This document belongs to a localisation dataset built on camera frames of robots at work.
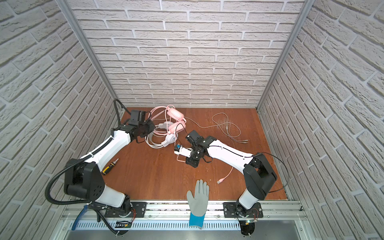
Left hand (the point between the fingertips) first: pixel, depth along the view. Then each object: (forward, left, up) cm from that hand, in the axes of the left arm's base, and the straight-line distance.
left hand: (155, 123), depth 87 cm
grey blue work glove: (-41, -25, -17) cm, 51 cm away
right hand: (-21, -20, -8) cm, 30 cm away
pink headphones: (-3, -12, +6) cm, 14 cm away
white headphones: (+6, -2, -13) cm, 14 cm away
